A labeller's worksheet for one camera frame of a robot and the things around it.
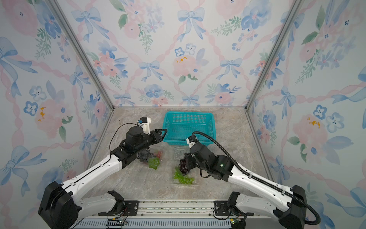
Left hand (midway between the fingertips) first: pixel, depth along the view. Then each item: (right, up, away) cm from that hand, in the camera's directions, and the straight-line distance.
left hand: (166, 130), depth 77 cm
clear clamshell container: (+6, -16, +16) cm, 23 cm away
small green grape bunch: (+9, -28, +5) cm, 30 cm away
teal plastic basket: (+7, +1, +33) cm, 34 cm away
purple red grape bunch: (+9, -19, -2) cm, 21 cm away
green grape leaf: (-8, -19, +7) cm, 22 cm away
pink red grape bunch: (-6, -16, +13) cm, 21 cm away
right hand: (+8, -10, -3) cm, 13 cm away
